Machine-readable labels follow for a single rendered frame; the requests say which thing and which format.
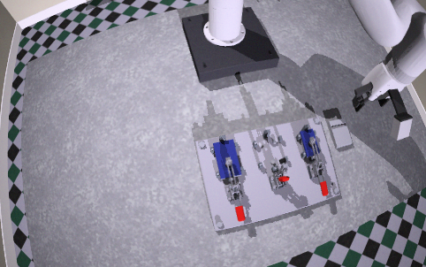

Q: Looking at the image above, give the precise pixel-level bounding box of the blue rectangular block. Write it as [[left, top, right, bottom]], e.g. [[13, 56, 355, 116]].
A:
[[299, 128, 320, 159]]

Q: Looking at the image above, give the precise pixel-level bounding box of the blue rectangular plate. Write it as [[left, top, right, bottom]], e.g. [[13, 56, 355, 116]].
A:
[[213, 140, 241, 179]]

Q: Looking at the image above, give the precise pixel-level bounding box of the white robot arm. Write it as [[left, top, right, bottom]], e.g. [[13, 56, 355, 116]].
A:
[[203, 0, 426, 141]]

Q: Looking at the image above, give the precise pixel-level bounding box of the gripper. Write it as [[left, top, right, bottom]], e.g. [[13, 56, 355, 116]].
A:
[[352, 57, 409, 112]]

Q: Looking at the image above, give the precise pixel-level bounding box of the toggle clamp with red handle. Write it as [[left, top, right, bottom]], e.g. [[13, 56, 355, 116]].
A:
[[269, 158, 290, 191], [225, 157, 246, 221], [308, 136, 328, 196]]

